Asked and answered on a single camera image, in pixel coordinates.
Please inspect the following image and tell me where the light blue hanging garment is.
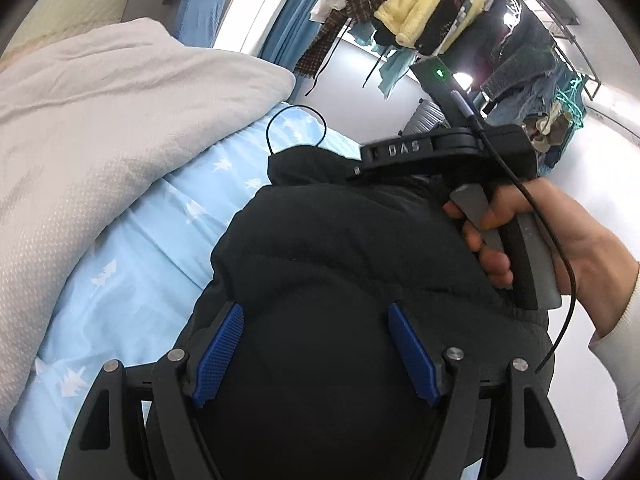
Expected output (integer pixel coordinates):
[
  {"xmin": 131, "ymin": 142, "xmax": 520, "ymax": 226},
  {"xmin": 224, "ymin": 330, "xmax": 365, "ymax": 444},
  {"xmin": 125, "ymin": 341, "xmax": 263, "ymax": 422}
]
[{"xmin": 377, "ymin": 47, "xmax": 417, "ymax": 100}]

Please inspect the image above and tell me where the black cable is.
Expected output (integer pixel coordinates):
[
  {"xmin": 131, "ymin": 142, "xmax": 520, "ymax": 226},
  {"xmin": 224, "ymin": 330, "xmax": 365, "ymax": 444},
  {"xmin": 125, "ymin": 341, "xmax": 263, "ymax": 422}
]
[{"xmin": 450, "ymin": 89, "xmax": 581, "ymax": 375}]

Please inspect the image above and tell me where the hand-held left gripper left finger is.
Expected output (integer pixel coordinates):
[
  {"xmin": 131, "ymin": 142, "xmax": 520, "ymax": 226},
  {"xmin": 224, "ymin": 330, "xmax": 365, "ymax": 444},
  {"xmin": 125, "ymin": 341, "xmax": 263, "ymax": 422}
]
[{"xmin": 57, "ymin": 301, "xmax": 246, "ymax": 480}]

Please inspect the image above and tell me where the teal clip hanger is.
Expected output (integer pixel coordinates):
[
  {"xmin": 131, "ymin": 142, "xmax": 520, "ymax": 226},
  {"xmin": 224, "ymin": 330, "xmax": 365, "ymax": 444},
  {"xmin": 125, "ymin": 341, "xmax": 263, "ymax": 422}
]
[{"xmin": 550, "ymin": 72, "xmax": 590, "ymax": 128}]

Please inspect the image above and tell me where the person's right forearm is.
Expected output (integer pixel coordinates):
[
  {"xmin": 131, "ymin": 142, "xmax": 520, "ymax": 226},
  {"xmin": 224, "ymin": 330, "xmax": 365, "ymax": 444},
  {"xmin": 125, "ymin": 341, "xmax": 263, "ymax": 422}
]
[{"xmin": 587, "ymin": 260, "xmax": 640, "ymax": 443}]

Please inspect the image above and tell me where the white hoodie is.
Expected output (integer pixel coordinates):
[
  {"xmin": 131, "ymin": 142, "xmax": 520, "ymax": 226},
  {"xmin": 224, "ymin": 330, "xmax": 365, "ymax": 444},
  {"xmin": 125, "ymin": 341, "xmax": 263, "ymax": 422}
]
[{"xmin": 310, "ymin": 0, "xmax": 351, "ymax": 23}]

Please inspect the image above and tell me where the person's right hand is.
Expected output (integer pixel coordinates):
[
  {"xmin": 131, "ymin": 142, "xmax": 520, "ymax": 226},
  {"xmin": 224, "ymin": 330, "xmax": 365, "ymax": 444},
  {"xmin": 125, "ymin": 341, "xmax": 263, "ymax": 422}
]
[{"xmin": 442, "ymin": 177, "xmax": 640, "ymax": 337}]

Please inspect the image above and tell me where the blue curtain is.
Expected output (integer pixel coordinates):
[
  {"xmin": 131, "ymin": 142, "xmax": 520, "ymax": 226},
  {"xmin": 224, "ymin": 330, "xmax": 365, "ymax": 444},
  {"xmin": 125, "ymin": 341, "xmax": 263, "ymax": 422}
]
[{"xmin": 260, "ymin": 0, "xmax": 343, "ymax": 68}]

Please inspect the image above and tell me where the black puffer jacket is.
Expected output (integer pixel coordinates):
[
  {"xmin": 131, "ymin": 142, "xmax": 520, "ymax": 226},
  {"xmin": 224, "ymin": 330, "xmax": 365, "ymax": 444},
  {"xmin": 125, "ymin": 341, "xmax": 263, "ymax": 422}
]
[{"xmin": 145, "ymin": 105, "xmax": 557, "ymax": 480}]

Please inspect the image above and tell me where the blue cushion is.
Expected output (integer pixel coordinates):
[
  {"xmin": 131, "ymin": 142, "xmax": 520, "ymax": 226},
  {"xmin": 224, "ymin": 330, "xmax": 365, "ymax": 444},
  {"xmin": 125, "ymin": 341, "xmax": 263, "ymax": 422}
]
[{"xmin": 172, "ymin": 0, "xmax": 226, "ymax": 50}]

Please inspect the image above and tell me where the metal clothes rail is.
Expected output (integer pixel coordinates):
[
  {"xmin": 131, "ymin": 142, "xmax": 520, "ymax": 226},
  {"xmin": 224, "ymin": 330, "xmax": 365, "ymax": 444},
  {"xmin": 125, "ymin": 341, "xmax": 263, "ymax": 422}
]
[{"xmin": 462, "ymin": 0, "xmax": 603, "ymax": 103}]

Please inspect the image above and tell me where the blue denim hanging garment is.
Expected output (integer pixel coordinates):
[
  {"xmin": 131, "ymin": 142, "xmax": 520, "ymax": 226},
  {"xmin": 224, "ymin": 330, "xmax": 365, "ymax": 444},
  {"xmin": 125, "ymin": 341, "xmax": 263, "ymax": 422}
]
[{"xmin": 480, "ymin": 22, "xmax": 576, "ymax": 128}]

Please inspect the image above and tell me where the beige duvet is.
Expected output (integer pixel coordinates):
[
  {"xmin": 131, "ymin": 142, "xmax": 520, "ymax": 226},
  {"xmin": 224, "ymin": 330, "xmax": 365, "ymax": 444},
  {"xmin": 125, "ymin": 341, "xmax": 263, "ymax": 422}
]
[{"xmin": 0, "ymin": 17, "xmax": 297, "ymax": 411}]

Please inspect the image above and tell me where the black hanging coat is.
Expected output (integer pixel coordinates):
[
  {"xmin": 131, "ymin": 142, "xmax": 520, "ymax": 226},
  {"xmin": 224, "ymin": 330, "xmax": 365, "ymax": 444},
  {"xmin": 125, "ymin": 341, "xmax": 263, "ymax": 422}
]
[{"xmin": 470, "ymin": 0, "xmax": 521, "ymax": 96}]

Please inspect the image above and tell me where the grey suitcase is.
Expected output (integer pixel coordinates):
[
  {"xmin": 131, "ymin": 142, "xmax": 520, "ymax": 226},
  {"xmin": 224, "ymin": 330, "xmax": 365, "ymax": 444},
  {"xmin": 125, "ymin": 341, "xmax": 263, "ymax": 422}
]
[{"xmin": 404, "ymin": 99, "xmax": 451, "ymax": 137}]

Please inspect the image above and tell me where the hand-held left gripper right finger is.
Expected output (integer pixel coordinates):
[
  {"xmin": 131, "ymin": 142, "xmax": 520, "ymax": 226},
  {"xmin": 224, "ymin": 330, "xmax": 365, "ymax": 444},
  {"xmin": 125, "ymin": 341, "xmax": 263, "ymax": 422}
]
[{"xmin": 387, "ymin": 302, "xmax": 581, "ymax": 480}]

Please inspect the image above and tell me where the yellow fleece jacket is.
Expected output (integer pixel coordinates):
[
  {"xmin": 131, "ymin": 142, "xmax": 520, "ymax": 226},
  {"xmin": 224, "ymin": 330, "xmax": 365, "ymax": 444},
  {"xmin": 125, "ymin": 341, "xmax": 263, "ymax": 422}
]
[{"xmin": 374, "ymin": 0, "xmax": 458, "ymax": 47}]

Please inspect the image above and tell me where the light blue star bed sheet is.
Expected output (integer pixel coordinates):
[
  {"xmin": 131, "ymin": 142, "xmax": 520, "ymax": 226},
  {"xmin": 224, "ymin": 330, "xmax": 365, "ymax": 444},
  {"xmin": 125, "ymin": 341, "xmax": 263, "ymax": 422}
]
[{"xmin": 10, "ymin": 102, "xmax": 366, "ymax": 480}]

